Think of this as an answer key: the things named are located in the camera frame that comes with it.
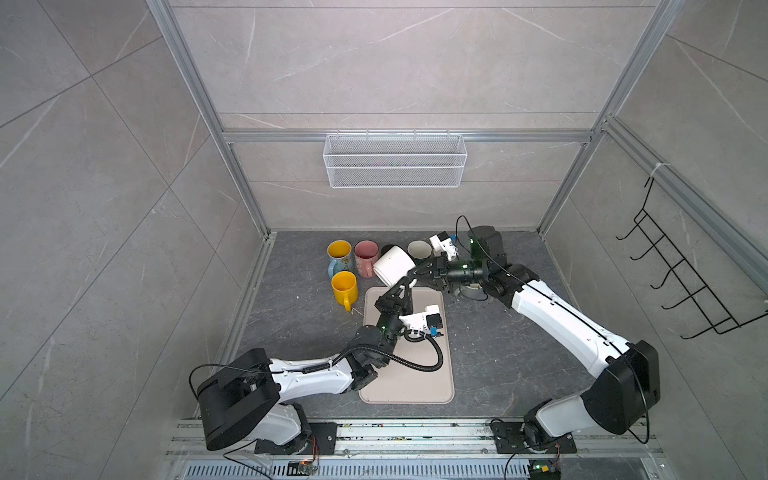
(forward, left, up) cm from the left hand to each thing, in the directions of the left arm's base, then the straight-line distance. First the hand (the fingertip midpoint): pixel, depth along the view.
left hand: (397, 272), depth 69 cm
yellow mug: (+12, +15, -25) cm, 31 cm away
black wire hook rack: (-17, -64, +4) cm, 66 cm away
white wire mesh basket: (+48, +1, -1) cm, 48 cm away
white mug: (+2, +1, 0) cm, 2 cm away
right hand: (0, -3, -1) cm, 3 cm away
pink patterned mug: (+26, +9, -24) cm, 36 cm away
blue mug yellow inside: (+25, +18, -23) cm, 39 cm away
